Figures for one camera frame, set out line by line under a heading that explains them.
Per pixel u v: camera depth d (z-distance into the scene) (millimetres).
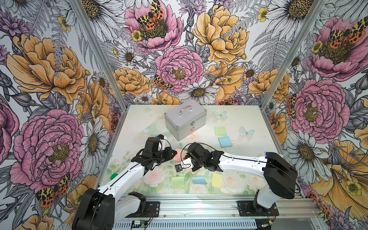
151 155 660
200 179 838
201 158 636
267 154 932
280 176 441
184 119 951
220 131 1080
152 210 741
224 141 1024
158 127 1086
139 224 710
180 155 818
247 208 744
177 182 836
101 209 401
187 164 709
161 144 695
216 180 852
